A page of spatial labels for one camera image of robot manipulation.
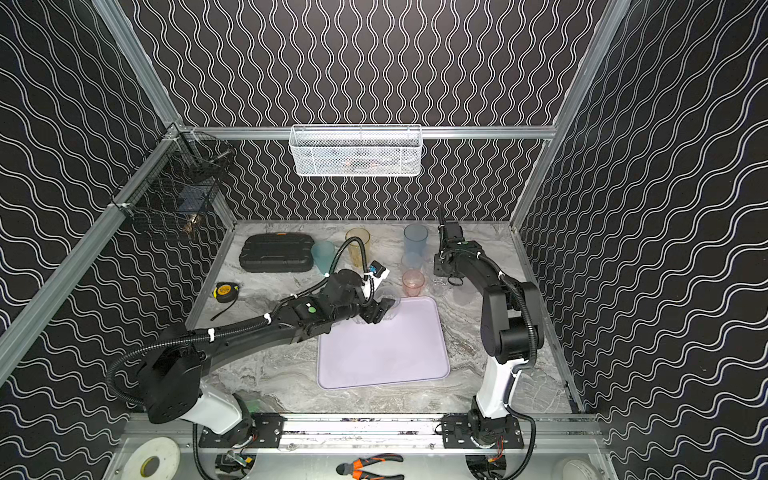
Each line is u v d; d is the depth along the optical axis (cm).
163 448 72
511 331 51
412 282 102
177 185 94
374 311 71
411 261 100
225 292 97
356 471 69
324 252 109
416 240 98
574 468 70
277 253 101
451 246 69
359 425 77
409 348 90
